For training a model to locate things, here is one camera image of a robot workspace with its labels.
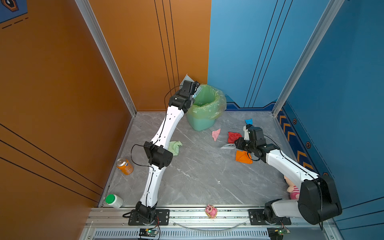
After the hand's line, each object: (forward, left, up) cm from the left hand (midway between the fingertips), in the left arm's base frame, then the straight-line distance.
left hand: (183, 94), depth 87 cm
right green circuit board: (-64, -47, -31) cm, 85 cm away
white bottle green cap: (-53, +31, -23) cm, 65 cm away
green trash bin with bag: (-3, -16, -5) cm, 17 cm away
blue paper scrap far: (+6, -49, -31) cm, 58 cm away
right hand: (-21, -31, -19) cm, 41 cm away
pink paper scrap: (-7, -22, -30) cm, 38 cm away
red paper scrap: (-10, -34, -29) cm, 45 cm away
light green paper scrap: (-18, +7, -30) cm, 36 cm away
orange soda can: (-36, +31, -22) cm, 52 cm away
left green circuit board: (-64, +14, -33) cm, 73 cm away
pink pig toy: (-56, -16, -28) cm, 64 cm away
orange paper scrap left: (-25, -37, -28) cm, 53 cm away
